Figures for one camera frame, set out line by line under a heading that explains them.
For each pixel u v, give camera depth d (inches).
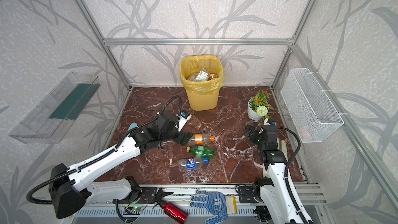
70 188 15.0
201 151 33.3
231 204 27.8
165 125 21.8
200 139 34.3
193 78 38.3
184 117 25.7
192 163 31.0
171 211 26.2
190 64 40.0
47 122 25.1
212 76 39.7
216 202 27.9
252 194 28.9
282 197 17.8
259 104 35.8
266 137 24.4
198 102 36.0
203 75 36.0
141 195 28.4
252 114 37.6
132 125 37.9
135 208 27.8
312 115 24.4
